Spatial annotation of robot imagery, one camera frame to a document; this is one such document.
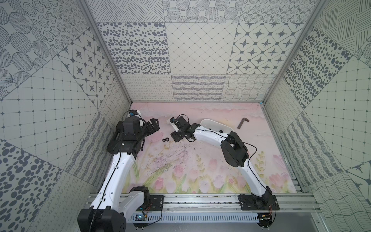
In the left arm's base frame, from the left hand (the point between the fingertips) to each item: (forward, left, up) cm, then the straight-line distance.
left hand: (149, 120), depth 77 cm
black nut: (+3, -4, -25) cm, 25 cm away
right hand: (+6, -13, -23) cm, 27 cm away
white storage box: (+13, -40, -22) cm, 47 cm away
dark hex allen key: (+19, -61, -25) cm, 68 cm away
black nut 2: (+3, -6, -25) cm, 26 cm away
